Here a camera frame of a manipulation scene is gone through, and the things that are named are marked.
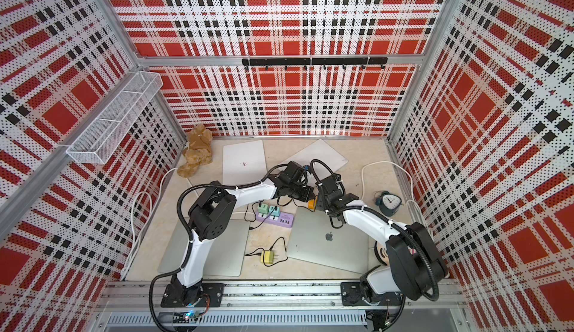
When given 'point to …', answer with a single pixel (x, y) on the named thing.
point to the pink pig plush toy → (382, 253)
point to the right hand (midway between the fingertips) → (328, 201)
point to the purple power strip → (285, 219)
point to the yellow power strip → (311, 204)
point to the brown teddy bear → (197, 152)
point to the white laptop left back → (244, 163)
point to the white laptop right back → (319, 151)
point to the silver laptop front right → (313, 238)
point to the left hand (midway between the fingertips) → (316, 195)
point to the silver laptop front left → (229, 254)
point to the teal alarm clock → (389, 203)
